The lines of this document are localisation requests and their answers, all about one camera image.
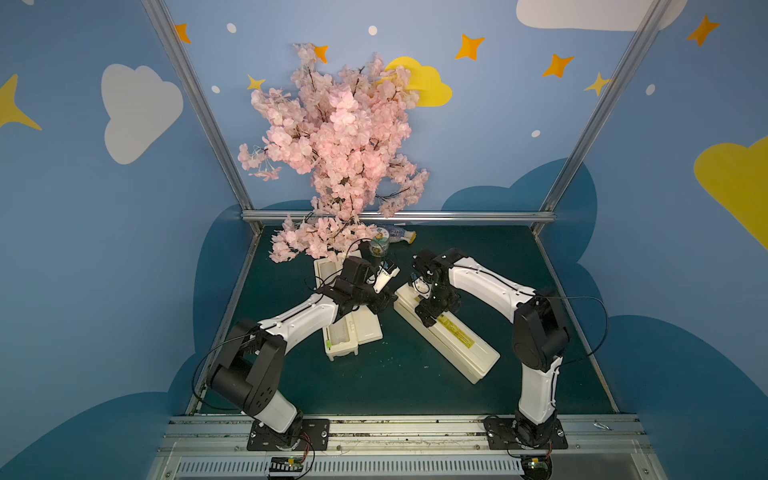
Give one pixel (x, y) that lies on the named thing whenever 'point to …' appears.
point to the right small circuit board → (536, 466)
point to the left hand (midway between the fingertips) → (392, 287)
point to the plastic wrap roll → (339, 332)
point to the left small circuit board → (286, 464)
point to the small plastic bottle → (397, 233)
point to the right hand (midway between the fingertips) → (440, 311)
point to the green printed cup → (379, 245)
